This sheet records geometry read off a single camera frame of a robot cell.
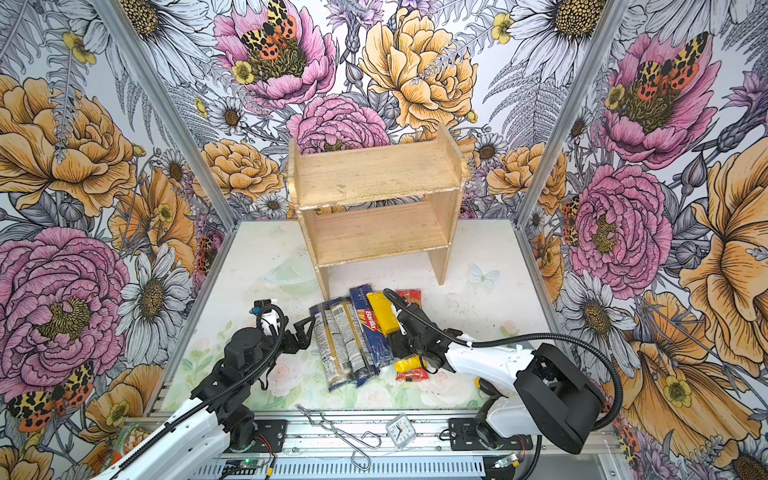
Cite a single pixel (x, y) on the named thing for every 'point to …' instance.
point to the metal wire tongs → (368, 439)
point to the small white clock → (401, 431)
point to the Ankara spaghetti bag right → (350, 340)
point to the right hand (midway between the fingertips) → (399, 346)
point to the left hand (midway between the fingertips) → (302, 326)
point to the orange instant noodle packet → (127, 435)
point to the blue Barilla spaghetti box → (373, 331)
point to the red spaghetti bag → (412, 296)
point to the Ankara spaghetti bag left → (335, 364)
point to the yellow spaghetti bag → (388, 319)
